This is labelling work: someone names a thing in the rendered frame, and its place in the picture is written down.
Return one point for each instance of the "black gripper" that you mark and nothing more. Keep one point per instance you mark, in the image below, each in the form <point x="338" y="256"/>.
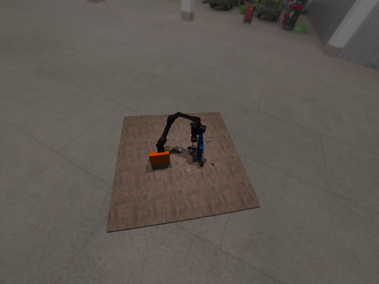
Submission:
<point x="194" y="137"/>

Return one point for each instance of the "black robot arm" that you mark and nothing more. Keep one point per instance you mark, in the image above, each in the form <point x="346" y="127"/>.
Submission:
<point x="171" y="118"/>

